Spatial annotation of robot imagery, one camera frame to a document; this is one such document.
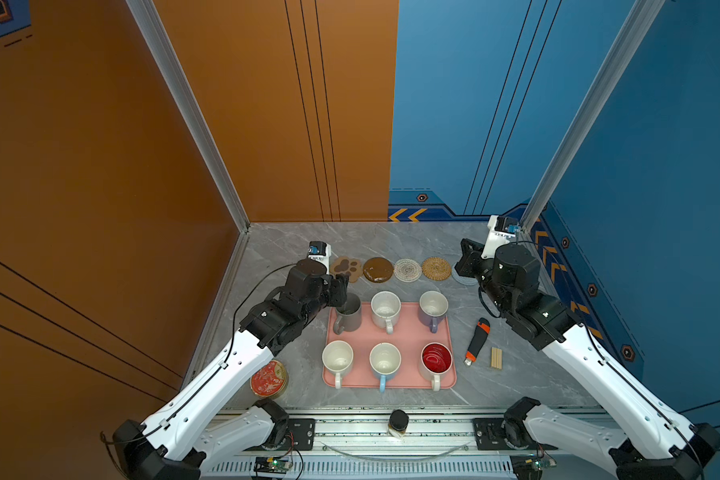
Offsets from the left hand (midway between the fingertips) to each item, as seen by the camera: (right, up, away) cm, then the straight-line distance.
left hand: (342, 274), depth 73 cm
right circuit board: (+45, -45, -3) cm, 64 cm away
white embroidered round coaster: (+20, -1, +32) cm, 38 cm away
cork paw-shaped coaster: (-3, +1, +35) cm, 35 cm away
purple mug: (+27, -13, +22) cm, 37 cm away
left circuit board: (-17, -45, -2) cm, 48 cm away
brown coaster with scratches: (+10, -1, +33) cm, 35 cm away
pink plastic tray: (+19, -20, +17) cm, 32 cm away
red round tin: (-20, -29, +6) cm, 35 cm away
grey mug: (+1, -13, +11) cm, 17 cm away
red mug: (+25, -25, +10) cm, 37 cm away
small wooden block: (+43, -25, +12) cm, 51 cm away
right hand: (+28, +8, -4) cm, 29 cm away
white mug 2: (-2, -24, +11) cm, 27 cm away
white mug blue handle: (+11, -26, +12) cm, 30 cm away
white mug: (+12, -12, +21) cm, 27 cm away
